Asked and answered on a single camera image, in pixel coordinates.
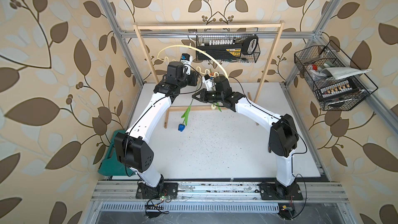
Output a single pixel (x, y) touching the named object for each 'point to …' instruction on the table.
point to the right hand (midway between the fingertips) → (192, 95)
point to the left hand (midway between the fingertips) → (200, 71)
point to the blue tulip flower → (181, 127)
